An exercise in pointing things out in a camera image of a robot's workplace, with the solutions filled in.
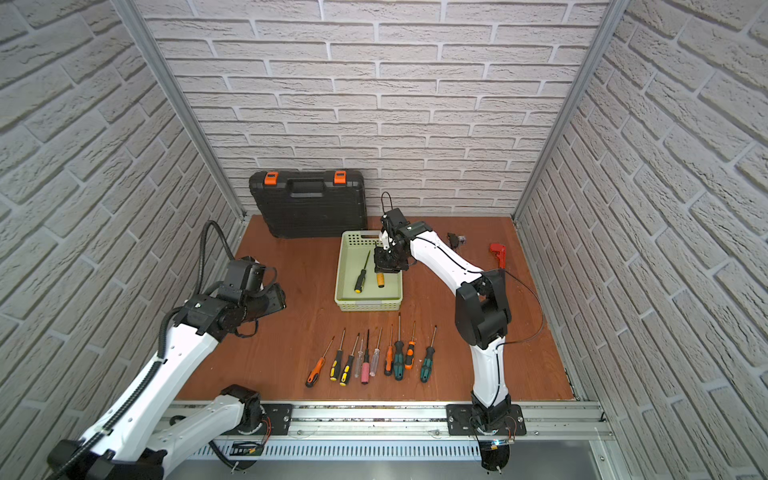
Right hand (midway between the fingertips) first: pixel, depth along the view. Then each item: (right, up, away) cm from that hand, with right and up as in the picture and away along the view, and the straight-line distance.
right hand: (384, 268), depth 90 cm
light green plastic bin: (-11, +4, +17) cm, 21 cm away
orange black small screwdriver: (+2, -27, -9) cm, 28 cm away
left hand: (-26, -5, -14) cm, 30 cm away
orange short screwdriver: (+8, -24, -5) cm, 26 cm away
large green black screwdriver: (+5, -25, -9) cm, 26 cm away
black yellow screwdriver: (-10, -27, -9) cm, 30 cm away
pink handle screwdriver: (-5, -27, -9) cm, 29 cm away
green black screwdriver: (+13, -25, -8) cm, 30 cm away
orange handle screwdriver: (-19, -28, -10) cm, 35 cm away
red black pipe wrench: (+42, +5, +17) cm, 46 cm away
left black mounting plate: (-26, -37, -15) cm, 48 cm away
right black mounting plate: (+20, -38, -16) cm, 45 cm away
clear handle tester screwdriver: (-7, -26, -7) cm, 28 cm away
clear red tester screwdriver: (-2, -25, -7) cm, 26 cm away
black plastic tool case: (-27, +21, +8) cm, 35 cm away
